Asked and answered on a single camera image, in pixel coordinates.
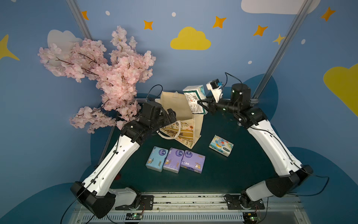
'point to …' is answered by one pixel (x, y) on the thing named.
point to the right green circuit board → (250, 218)
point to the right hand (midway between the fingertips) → (202, 98)
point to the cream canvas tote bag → (188, 128)
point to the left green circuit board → (134, 216)
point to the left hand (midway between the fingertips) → (173, 115)
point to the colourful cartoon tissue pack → (221, 145)
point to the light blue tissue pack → (156, 158)
